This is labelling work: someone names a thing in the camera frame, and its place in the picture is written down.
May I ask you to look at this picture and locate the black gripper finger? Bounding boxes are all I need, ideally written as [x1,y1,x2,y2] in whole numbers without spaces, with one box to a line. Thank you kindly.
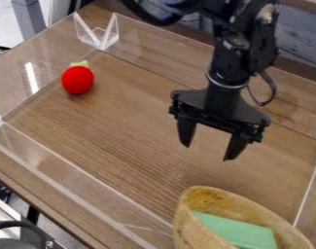
[177,117,197,147]
[223,133,248,160]

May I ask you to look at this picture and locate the brown wooden bowl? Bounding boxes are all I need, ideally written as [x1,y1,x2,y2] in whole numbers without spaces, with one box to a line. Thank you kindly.
[173,186,314,249]

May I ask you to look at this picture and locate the green rectangular block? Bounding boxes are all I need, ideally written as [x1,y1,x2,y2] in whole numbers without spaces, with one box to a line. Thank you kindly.
[193,211,278,249]

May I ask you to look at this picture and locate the black device bottom left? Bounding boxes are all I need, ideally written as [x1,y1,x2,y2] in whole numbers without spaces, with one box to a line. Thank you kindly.
[0,221,67,249]

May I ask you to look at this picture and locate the red plush strawberry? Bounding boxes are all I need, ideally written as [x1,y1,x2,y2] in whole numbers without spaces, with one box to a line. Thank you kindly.
[62,60,95,94]

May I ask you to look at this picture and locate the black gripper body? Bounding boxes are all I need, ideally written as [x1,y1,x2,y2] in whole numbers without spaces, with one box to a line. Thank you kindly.
[169,73,270,144]

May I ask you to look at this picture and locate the grey post top left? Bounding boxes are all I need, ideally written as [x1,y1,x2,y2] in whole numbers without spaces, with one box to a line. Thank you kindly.
[11,0,46,40]

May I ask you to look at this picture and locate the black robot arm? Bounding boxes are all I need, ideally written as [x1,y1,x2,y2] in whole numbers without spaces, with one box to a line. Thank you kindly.
[119,0,280,160]

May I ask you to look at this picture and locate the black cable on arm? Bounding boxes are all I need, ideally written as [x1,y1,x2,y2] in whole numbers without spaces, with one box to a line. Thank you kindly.
[245,71,278,107]

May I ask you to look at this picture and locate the clear acrylic corner bracket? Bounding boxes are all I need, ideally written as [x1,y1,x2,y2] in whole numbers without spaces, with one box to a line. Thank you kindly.
[72,12,118,51]

